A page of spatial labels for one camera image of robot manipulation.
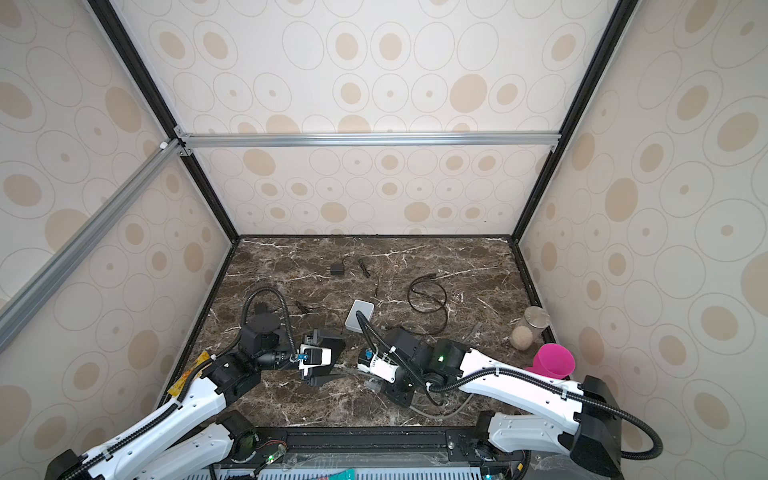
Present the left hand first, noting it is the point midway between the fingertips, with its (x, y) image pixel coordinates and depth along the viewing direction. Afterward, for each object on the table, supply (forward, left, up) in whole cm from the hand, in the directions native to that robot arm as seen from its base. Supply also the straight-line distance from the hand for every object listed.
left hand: (347, 353), depth 68 cm
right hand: (-5, -9, -9) cm, 14 cm away
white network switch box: (+23, -2, -20) cm, 30 cm away
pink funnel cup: (+2, -52, -9) cm, 53 cm away
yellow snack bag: (-4, +49, -19) cm, 53 cm away
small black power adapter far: (+40, +10, -21) cm, 46 cm away
